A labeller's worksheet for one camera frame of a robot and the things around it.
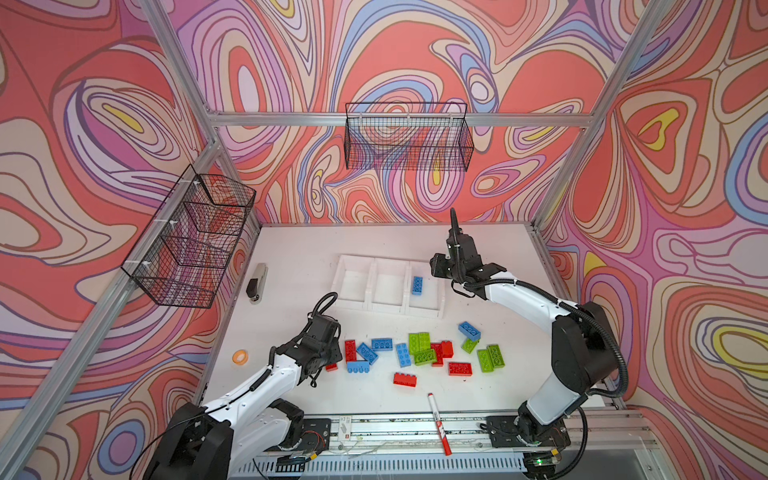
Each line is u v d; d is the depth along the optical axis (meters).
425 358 0.84
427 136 0.96
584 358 0.45
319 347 0.66
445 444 0.72
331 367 0.82
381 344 0.86
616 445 0.73
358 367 0.82
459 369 0.83
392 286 1.01
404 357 0.85
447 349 0.86
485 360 0.86
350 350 0.86
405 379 0.80
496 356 0.85
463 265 0.69
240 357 0.86
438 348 0.86
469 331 0.88
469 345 0.88
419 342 0.88
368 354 0.86
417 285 0.99
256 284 0.98
